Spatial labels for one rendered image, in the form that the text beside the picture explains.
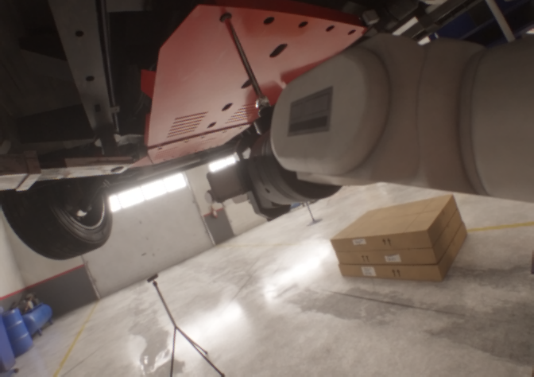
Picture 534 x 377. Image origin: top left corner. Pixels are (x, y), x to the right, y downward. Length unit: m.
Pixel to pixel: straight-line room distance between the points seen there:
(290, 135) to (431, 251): 2.08
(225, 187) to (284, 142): 0.17
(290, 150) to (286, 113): 0.03
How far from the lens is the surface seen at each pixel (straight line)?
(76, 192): 1.69
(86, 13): 0.57
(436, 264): 2.25
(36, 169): 0.79
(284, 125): 0.17
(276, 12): 0.69
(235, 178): 0.32
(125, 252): 8.92
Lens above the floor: 1.21
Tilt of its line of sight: 2 degrees up
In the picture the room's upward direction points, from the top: 23 degrees counter-clockwise
